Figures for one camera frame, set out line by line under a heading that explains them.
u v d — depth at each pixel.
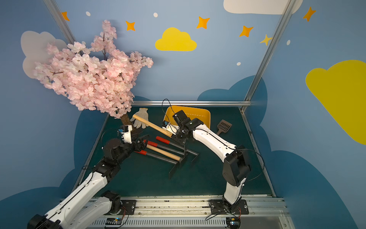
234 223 0.73
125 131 0.66
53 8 0.69
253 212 0.73
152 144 0.95
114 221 0.73
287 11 0.71
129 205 0.75
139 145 0.69
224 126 1.11
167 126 0.73
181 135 0.71
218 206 0.75
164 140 0.98
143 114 1.19
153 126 0.84
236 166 0.46
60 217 0.41
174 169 0.90
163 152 0.93
